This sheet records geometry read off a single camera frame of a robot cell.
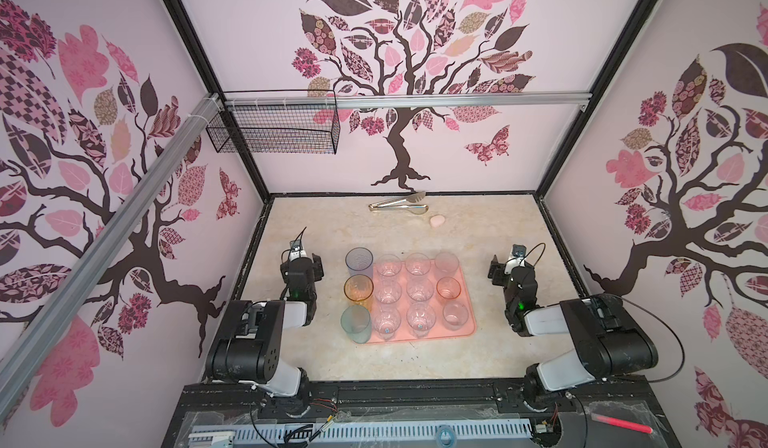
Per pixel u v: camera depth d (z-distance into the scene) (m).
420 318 0.87
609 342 0.45
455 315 0.87
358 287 0.87
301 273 0.71
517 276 0.72
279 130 1.22
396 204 1.17
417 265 0.95
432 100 0.92
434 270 0.91
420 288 0.90
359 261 0.91
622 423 0.70
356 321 0.85
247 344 0.46
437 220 1.10
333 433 0.70
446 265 0.97
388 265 0.95
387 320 0.85
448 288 0.90
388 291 0.88
